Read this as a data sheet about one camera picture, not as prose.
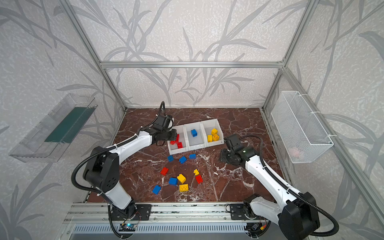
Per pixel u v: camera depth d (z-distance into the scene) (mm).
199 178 844
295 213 379
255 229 756
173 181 818
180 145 964
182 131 1004
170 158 913
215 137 990
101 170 460
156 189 806
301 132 621
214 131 1019
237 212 733
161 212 753
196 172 866
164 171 869
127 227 716
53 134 658
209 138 978
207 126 1066
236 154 582
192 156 935
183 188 806
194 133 1040
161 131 705
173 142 916
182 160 929
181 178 828
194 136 1019
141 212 730
